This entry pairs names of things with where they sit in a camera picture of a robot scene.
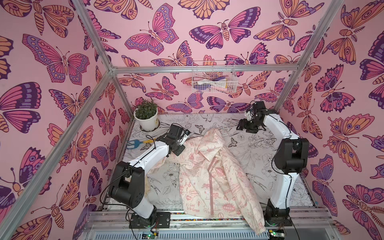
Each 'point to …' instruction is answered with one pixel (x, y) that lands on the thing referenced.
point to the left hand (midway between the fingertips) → (178, 144)
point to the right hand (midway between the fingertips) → (243, 128)
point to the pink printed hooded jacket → (212, 185)
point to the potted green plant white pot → (147, 113)
